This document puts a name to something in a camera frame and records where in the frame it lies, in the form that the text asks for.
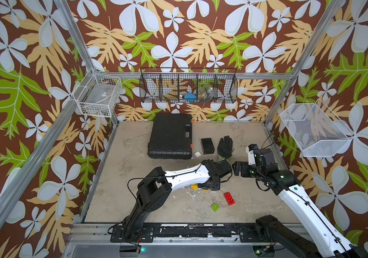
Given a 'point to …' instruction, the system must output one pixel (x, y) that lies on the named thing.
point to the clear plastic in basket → (207, 93)
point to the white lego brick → (197, 153)
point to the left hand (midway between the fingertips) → (213, 185)
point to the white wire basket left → (98, 95)
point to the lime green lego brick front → (215, 207)
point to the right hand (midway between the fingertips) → (239, 164)
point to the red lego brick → (228, 198)
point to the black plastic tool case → (171, 136)
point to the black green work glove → (224, 147)
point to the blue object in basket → (190, 97)
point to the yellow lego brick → (194, 186)
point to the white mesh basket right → (315, 130)
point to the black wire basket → (212, 85)
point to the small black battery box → (207, 145)
